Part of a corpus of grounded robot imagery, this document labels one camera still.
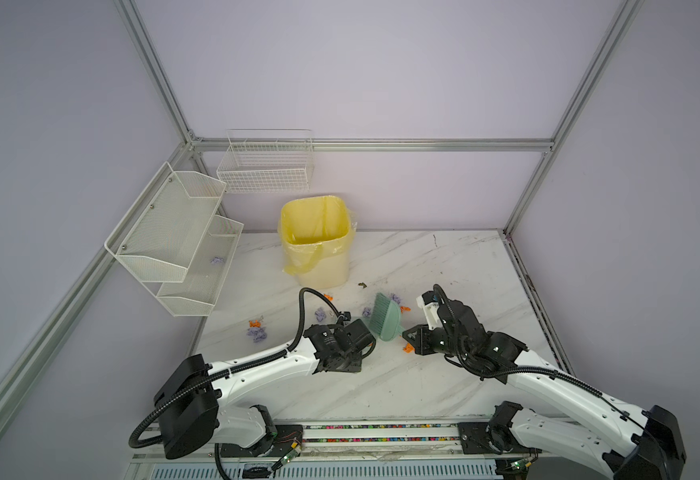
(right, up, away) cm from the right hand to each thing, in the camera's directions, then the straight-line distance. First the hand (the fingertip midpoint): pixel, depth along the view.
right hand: (402, 335), depth 75 cm
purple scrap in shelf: (-56, +19, +18) cm, 62 cm away
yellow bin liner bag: (-27, +31, +27) cm, 49 cm away
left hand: (-14, -8, +3) cm, 17 cm away
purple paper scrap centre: (+2, +6, +25) cm, 26 cm away
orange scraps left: (-44, -1, +18) cm, 47 cm away
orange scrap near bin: (-21, +6, +26) cm, 34 cm away
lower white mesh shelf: (-60, +9, +13) cm, 62 cm away
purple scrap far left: (-43, -4, +17) cm, 47 cm away
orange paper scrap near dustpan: (+4, +3, +21) cm, 21 cm away
